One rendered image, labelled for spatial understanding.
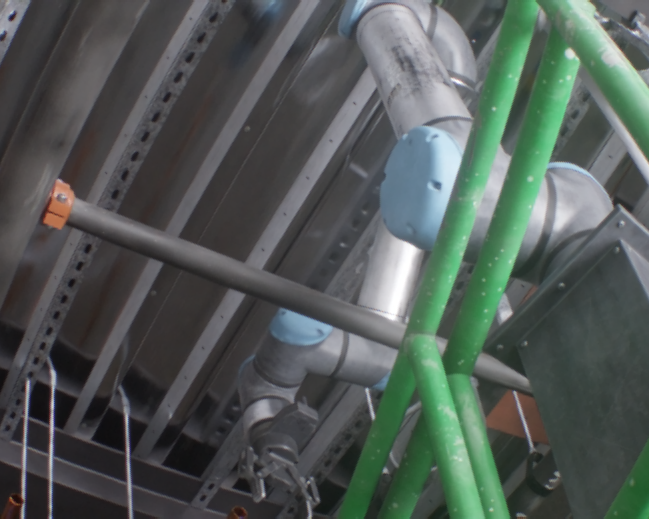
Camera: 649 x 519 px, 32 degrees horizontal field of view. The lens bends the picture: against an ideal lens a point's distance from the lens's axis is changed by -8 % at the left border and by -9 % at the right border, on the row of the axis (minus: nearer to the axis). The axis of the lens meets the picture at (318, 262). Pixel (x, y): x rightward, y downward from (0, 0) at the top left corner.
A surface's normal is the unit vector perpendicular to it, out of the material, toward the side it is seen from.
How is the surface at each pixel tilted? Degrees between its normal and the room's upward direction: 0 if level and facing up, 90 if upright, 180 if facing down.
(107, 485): 90
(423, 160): 95
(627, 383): 90
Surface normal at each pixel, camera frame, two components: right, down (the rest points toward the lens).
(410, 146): -0.89, -0.22
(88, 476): 0.48, -0.75
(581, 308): -0.76, -0.47
